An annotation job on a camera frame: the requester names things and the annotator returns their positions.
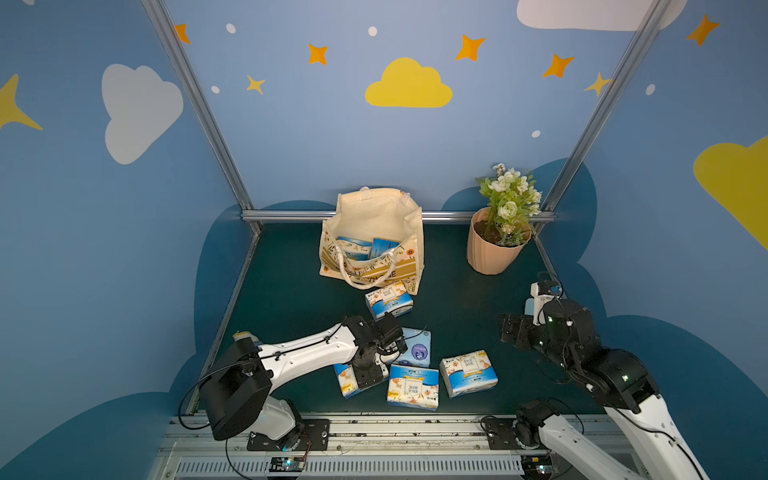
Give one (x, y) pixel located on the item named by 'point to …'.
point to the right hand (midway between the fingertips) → (520, 314)
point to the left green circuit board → (287, 464)
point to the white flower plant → (513, 200)
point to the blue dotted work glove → (246, 334)
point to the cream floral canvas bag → (383, 213)
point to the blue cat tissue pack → (418, 343)
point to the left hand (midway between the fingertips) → (372, 365)
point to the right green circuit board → (536, 466)
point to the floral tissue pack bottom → (468, 373)
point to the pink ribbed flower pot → (483, 252)
